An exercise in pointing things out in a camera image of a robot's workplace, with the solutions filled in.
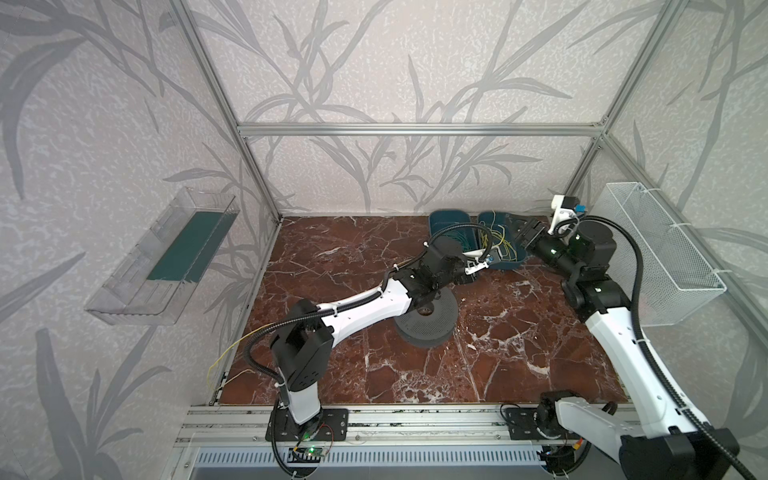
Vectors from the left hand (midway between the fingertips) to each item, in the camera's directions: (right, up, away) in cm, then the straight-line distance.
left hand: (481, 239), depth 77 cm
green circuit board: (-44, -52, -5) cm, 68 cm away
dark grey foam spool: (-12, -24, +8) cm, 28 cm away
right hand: (+5, +7, -7) cm, 11 cm away
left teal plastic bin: (-1, +6, +39) cm, 40 cm away
